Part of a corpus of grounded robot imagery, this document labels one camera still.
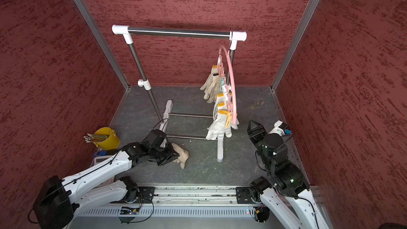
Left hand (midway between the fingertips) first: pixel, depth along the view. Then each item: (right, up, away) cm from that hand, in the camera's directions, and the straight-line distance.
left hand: (179, 159), depth 77 cm
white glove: (+24, +15, -8) cm, 29 cm away
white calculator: (-43, -2, +4) cm, 43 cm away
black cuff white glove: (+18, +36, +4) cm, 40 cm away
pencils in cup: (-42, +11, -2) cm, 44 cm away
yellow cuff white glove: (+18, +45, +3) cm, 49 cm away
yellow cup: (-38, +7, +6) cm, 39 cm away
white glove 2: (+19, +17, -10) cm, 27 cm away
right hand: (+32, +18, -10) cm, 38 cm away
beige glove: (+2, +2, +1) cm, 3 cm away
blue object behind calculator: (-44, +1, +6) cm, 44 cm away
